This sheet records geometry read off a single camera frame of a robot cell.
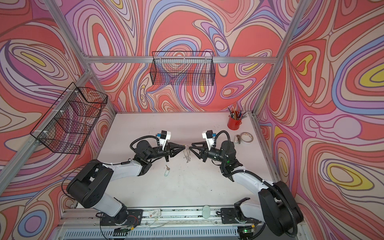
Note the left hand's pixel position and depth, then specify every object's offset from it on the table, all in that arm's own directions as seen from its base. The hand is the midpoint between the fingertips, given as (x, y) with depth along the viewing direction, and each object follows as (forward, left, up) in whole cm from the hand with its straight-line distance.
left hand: (185, 149), depth 73 cm
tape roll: (+23, -42, -21) cm, 52 cm away
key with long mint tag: (-3, +12, -22) cm, 26 cm away
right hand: (+2, -4, -3) cm, 5 cm away
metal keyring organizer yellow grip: (0, -1, -4) cm, 4 cm away
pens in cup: (+35, -36, -12) cm, 52 cm away
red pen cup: (+32, -34, -19) cm, 51 cm away
